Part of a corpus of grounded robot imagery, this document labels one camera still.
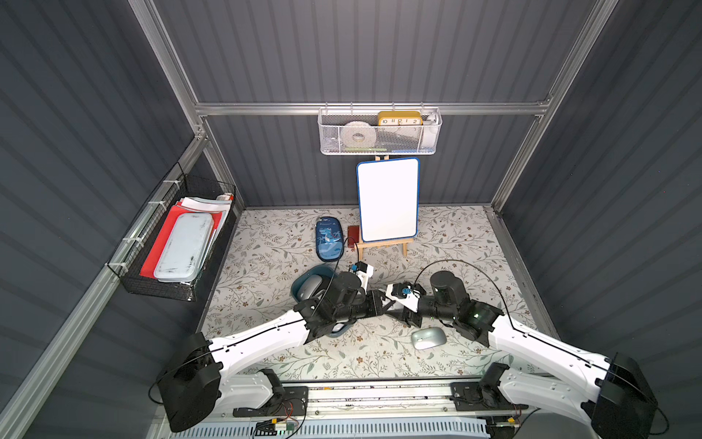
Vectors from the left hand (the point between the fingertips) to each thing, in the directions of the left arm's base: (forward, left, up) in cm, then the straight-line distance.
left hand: (396, 305), depth 72 cm
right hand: (+4, 0, -1) cm, 4 cm away
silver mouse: (-2, -13, -21) cm, 25 cm away
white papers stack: (+26, +51, +12) cm, 58 cm away
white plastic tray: (+8, +53, +14) cm, 56 cm away
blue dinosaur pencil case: (+34, +21, -14) cm, 42 cm away
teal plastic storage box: (+20, +22, -15) cm, 33 cm away
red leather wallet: (+39, +12, -18) cm, 45 cm away
